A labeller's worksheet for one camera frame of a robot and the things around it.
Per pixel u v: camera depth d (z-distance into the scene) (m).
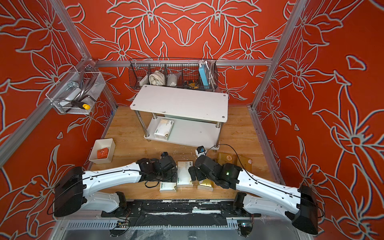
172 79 0.95
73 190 0.40
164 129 0.93
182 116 0.71
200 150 0.66
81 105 0.62
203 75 0.85
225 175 0.51
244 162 0.83
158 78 0.88
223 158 0.84
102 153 0.87
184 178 0.78
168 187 0.76
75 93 0.70
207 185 0.74
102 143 0.96
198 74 0.86
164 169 0.61
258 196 0.48
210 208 0.75
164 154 0.74
